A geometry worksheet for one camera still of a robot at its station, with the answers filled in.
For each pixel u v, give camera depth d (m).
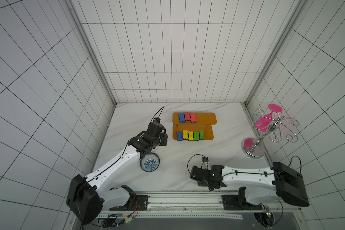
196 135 0.97
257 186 0.46
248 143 1.00
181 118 0.91
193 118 0.90
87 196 0.38
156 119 0.70
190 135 0.97
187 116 0.91
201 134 0.98
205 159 0.74
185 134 0.97
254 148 0.92
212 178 0.57
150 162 0.86
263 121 0.84
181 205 0.73
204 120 0.90
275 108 0.79
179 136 0.97
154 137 0.59
